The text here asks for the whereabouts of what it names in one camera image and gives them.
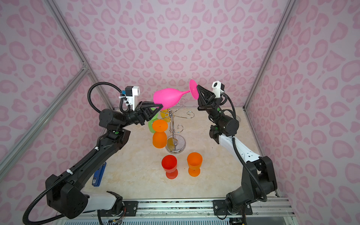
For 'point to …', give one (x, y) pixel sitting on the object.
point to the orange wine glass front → (160, 137)
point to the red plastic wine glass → (169, 163)
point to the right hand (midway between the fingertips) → (196, 91)
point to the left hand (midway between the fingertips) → (162, 106)
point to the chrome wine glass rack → (176, 144)
